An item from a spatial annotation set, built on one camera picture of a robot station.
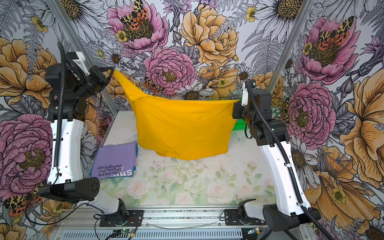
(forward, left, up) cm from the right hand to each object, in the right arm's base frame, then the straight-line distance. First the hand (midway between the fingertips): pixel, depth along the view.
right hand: (238, 107), depth 65 cm
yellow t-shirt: (+4, +25, -18) cm, 31 cm away
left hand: (+9, +50, +12) cm, 53 cm away
